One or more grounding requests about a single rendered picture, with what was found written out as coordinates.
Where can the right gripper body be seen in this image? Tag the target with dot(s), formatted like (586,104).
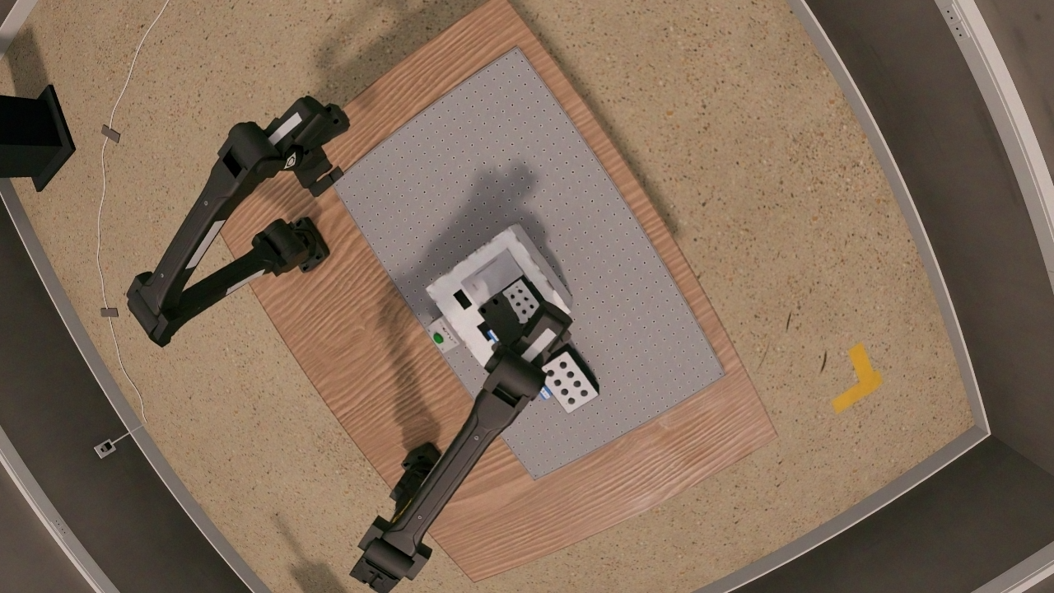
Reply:
(564,338)

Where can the grey flat mat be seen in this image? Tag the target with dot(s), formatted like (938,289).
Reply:
(499,149)

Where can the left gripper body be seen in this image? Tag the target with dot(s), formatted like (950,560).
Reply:
(308,178)

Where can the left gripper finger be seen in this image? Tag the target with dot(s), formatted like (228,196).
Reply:
(336,174)

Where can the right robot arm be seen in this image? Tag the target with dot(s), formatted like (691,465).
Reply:
(492,412)

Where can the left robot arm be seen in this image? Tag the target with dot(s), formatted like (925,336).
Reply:
(276,249)

